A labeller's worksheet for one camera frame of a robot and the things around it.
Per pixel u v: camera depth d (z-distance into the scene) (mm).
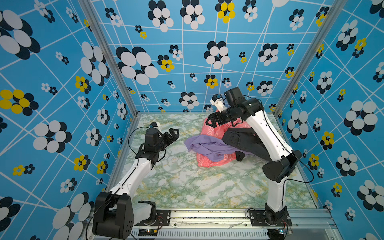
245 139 847
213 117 680
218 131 1070
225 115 652
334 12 695
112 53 870
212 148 920
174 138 747
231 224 724
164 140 733
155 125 764
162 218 732
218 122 670
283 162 464
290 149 488
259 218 733
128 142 1124
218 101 693
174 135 743
